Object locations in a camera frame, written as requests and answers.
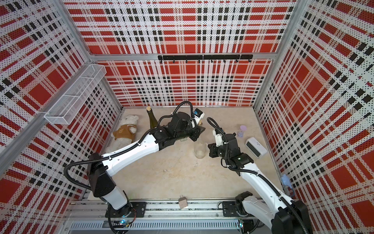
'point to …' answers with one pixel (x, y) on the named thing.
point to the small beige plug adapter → (182, 202)
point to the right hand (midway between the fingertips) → (210, 146)
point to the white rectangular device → (255, 147)
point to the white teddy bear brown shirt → (124, 135)
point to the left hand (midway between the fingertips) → (204, 127)
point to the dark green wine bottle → (154, 122)
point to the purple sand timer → (242, 127)
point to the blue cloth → (287, 182)
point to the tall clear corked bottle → (200, 148)
